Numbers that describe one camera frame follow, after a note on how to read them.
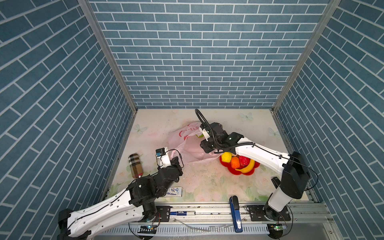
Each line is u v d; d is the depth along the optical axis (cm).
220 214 75
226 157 87
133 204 48
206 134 67
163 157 60
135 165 87
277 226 72
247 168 85
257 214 74
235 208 72
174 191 80
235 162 86
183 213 74
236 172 85
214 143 62
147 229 72
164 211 76
